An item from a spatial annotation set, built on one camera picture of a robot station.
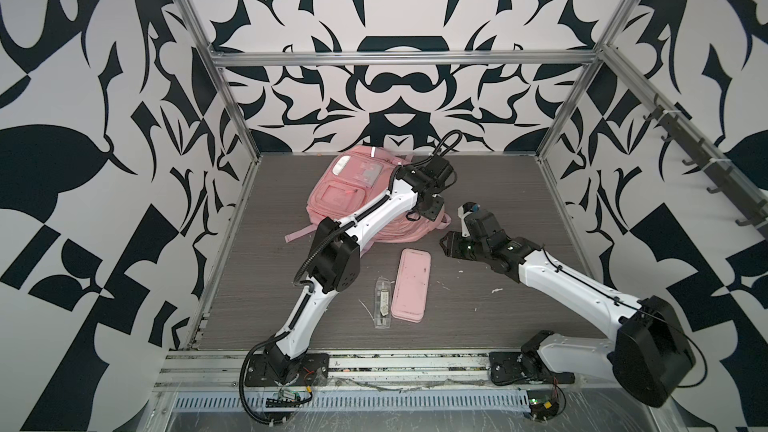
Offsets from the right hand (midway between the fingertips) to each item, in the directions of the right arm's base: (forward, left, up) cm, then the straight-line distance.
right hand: (445, 240), depth 84 cm
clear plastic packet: (-13, +18, -10) cm, 24 cm away
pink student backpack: (+9, +9, -7) cm, 15 cm away
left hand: (+12, +4, +2) cm, 13 cm away
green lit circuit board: (-36, -20, -13) cm, 43 cm away
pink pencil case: (-9, +10, -9) cm, 16 cm away
